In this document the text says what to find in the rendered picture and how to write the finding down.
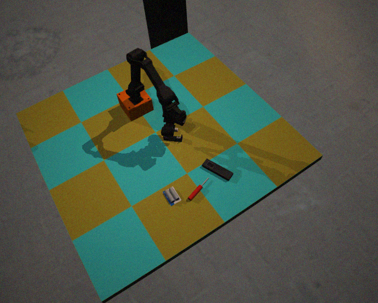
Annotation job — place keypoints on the red screwdriver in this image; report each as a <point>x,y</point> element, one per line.
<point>196,191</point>

